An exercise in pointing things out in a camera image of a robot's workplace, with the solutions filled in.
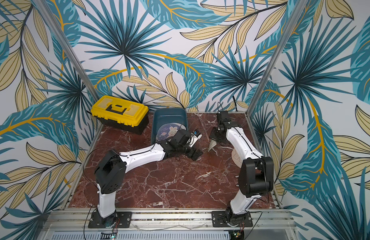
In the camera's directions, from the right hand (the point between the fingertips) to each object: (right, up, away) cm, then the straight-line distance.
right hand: (215, 136), depth 90 cm
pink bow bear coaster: (+15, -14, +6) cm, 21 cm away
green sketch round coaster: (-2, -4, -3) cm, 6 cm away
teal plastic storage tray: (-35, +14, +25) cm, 45 cm away
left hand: (-11, -7, -4) cm, 14 cm away
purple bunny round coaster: (-30, +4, +15) cm, 34 cm away
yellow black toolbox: (-58, +14, +5) cm, 60 cm away
